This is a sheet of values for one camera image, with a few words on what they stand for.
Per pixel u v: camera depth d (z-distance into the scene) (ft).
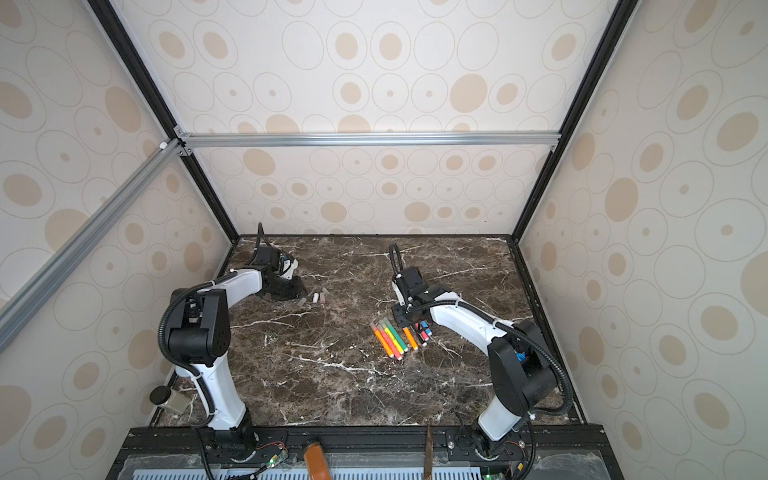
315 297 3.30
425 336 3.02
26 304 1.71
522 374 1.47
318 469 2.25
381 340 3.01
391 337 3.02
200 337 1.71
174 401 2.42
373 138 3.05
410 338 3.02
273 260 2.69
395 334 3.02
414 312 2.09
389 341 3.02
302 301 3.28
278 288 2.80
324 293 3.37
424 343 2.97
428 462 2.39
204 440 2.08
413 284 2.29
